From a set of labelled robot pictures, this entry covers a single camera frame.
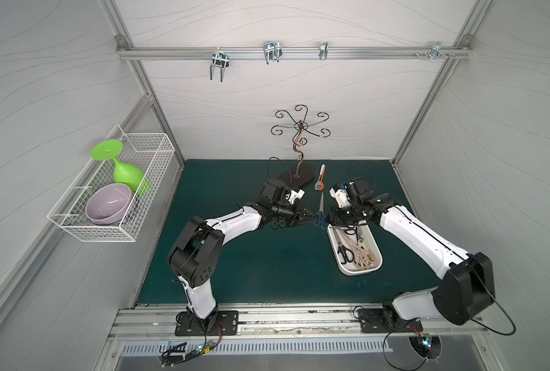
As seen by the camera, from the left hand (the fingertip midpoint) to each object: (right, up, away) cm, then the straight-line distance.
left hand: (318, 220), depth 78 cm
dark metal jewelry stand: (-4, +16, +34) cm, 38 cm away
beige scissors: (+19, -15, +7) cm, 25 cm away
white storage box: (+18, -8, +16) cm, 25 cm away
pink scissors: (+16, -13, +10) cm, 23 cm away
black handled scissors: (+13, -15, +10) cm, 22 cm away
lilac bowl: (-60, +7, -16) cm, 63 cm away
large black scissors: (-13, 0, -3) cm, 13 cm away
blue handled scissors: (+1, 0, +2) cm, 3 cm away
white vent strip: (-40, -38, -8) cm, 56 cm away
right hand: (+4, 0, +4) cm, 6 cm away
